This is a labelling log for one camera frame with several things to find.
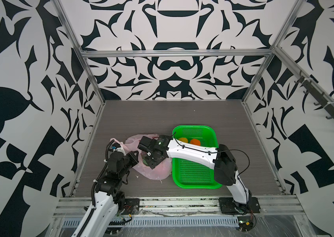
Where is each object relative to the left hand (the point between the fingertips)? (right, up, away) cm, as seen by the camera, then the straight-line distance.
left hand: (137, 149), depth 82 cm
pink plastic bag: (+13, -11, -4) cm, 18 cm away
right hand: (+8, -5, -1) cm, 9 cm away
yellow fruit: (+27, +4, +11) cm, 29 cm away
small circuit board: (+53, -32, -11) cm, 63 cm away
